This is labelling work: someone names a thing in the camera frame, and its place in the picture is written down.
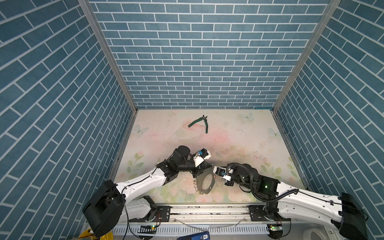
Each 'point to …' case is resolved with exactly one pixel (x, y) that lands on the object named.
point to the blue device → (200, 236)
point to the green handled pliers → (203, 117)
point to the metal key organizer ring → (198, 182)
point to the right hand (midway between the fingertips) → (216, 165)
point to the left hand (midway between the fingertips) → (209, 166)
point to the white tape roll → (307, 234)
